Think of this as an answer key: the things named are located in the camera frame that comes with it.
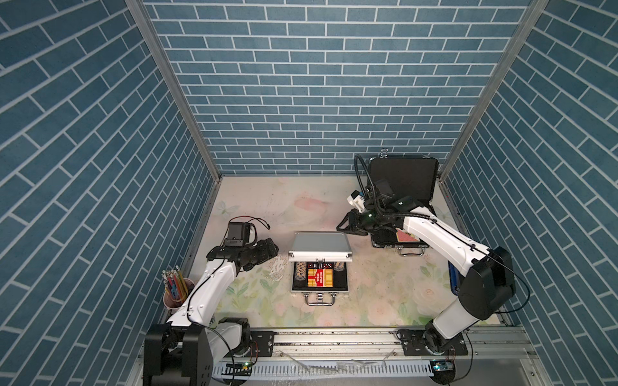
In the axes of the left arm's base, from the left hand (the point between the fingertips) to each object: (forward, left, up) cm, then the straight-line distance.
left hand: (275, 251), depth 84 cm
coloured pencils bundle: (-14, +28, +6) cm, 31 cm away
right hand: (+3, -23, +10) cm, 26 cm away
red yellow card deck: (-7, -16, -7) cm, 19 cm away
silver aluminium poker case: (-2, -16, -7) cm, 18 cm away
